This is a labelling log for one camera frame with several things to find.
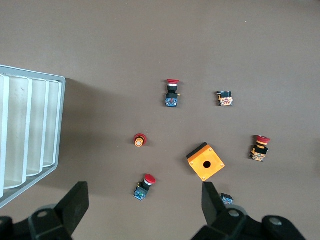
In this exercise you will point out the orange push button box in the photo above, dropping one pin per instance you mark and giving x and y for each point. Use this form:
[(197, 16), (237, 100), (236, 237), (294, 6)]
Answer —
[(200, 160)]

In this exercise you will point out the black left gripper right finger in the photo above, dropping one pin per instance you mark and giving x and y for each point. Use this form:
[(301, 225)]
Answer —
[(215, 212)]

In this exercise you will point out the red mushroom button blue base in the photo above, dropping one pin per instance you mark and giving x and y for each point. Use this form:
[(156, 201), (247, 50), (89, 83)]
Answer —
[(143, 190), (172, 98)]

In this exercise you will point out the red yellow button head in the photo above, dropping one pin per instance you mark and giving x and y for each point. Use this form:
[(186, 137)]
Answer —
[(139, 140)]

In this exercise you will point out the red button black base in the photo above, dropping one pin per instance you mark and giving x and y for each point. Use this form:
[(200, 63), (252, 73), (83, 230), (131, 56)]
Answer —
[(228, 199)]

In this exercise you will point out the small orange contact block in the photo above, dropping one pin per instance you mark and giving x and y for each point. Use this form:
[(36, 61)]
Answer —
[(226, 100)]

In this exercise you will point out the white grey slotted tray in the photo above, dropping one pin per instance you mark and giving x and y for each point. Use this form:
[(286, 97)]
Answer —
[(17, 125)]

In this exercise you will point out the red yellow emergency stop button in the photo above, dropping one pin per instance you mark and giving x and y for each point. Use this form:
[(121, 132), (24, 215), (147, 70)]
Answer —
[(260, 150)]

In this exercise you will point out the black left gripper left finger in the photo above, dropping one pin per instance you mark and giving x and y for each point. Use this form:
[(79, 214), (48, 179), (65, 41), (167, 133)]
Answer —
[(72, 205)]

